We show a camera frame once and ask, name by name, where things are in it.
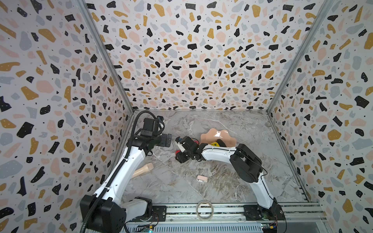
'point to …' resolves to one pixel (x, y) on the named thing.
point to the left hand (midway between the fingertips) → (163, 135)
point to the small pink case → (202, 178)
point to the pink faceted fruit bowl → (212, 135)
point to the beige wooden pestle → (144, 169)
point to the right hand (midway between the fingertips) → (178, 156)
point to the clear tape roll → (212, 212)
